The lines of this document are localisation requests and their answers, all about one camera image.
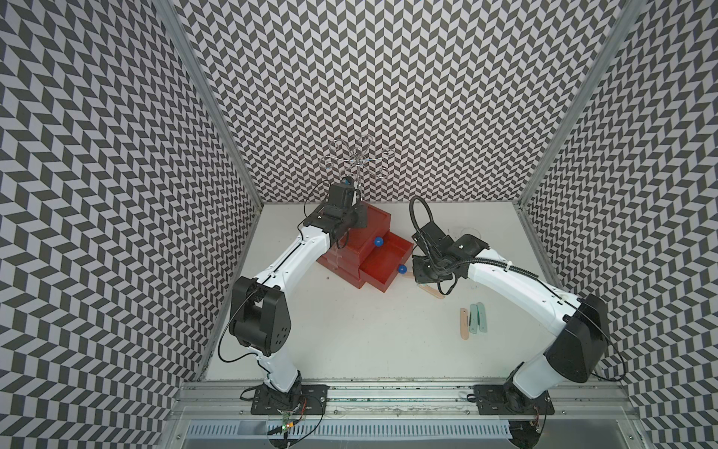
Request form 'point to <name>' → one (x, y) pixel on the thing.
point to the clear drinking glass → (470, 231)
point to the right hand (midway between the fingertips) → (422, 278)
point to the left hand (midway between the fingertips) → (359, 215)
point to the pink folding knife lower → (464, 324)
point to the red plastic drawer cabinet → (370, 255)
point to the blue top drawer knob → (379, 241)
